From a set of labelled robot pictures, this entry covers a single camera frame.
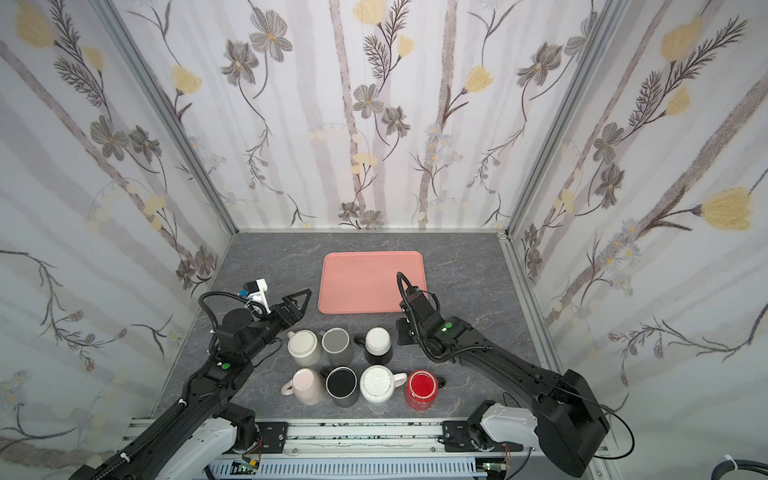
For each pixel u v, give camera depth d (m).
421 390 0.75
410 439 0.76
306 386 0.74
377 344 0.82
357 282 1.10
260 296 0.70
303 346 0.82
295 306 0.68
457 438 0.73
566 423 0.40
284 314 0.68
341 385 0.75
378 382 0.75
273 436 0.74
